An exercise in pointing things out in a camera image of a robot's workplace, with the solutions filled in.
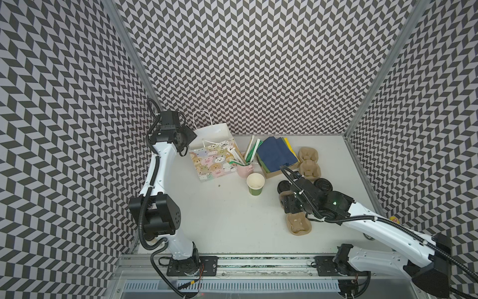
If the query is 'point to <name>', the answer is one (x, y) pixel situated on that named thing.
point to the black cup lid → (323, 184)
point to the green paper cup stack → (255, 182)
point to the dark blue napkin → (274, 154)
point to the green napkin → (263, 164)
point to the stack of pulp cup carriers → (309, 168)
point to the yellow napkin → (289, 144)
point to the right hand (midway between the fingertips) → (291, 202)
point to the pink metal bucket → (243, 171)
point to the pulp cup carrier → (298, 223)
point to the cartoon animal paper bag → (214, 151)
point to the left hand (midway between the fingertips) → (190, 137)
